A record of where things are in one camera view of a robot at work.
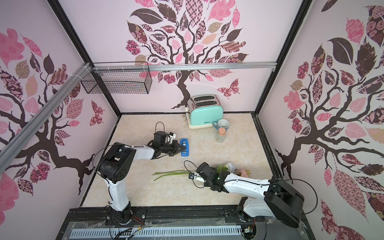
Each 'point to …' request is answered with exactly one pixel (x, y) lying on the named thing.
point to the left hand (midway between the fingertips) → (186, 150)
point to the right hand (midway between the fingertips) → (207, 169)
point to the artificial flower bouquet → (229, 167)
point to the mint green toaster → (203, 109)
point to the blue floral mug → (221, 123)
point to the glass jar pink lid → (221, 137)
